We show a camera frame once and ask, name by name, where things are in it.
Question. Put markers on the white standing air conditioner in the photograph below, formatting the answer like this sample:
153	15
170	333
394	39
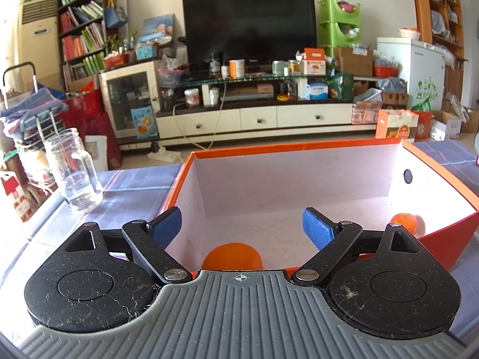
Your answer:
38	40

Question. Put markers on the white power strip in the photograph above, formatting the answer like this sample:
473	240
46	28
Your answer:
163	155

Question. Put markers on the black flat television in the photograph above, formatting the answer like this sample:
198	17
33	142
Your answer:
258	31

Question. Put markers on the large orange fruit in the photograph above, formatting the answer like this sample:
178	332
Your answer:
234	256

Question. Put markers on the blue plaid bed sheet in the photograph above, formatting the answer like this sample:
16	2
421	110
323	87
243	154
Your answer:
129	194

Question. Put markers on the green stacked storage bins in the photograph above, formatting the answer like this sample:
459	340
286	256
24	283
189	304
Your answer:
338	25

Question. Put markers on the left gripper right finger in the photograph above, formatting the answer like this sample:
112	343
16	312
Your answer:
335	242

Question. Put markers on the white tv cabinet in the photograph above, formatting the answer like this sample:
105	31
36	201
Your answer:
258	107

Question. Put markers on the brown cardboard box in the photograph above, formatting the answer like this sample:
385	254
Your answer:
356	61

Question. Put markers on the white glass door cabinet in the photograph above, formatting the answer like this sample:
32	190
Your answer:
130	95

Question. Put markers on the orange fruit gift carton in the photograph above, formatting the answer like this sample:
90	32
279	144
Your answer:
396	124

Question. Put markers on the orange cardboard box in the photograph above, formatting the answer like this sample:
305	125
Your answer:
257	196

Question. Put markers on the clear glass mug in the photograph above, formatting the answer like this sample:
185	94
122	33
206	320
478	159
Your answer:
73	170

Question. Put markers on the white chest freezer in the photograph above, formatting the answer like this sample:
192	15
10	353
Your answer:
422	66

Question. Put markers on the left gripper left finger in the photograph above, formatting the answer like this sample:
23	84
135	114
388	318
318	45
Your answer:
148	242

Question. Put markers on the white wire laundry cart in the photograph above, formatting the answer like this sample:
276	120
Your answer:
29	119

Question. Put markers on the small orange fruit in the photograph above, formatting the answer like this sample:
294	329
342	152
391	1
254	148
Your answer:
407	220

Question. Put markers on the brown wooden shelf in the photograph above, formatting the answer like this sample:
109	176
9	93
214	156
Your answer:
441	22

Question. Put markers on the black bookshelf with books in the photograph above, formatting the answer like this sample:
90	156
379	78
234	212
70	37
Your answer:
82	38

